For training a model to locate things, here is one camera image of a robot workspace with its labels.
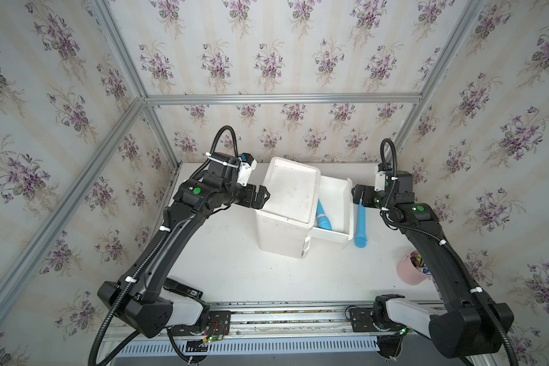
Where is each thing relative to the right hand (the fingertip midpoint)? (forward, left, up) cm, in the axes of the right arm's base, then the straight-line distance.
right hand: (371, 191), depth 79 cm
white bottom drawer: (-9, +21, -27) cm, 36 cm away
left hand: (-6, +39, +6) cm, 40 cm away
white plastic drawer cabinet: (-14, +30, +2) cm, 34 cm away
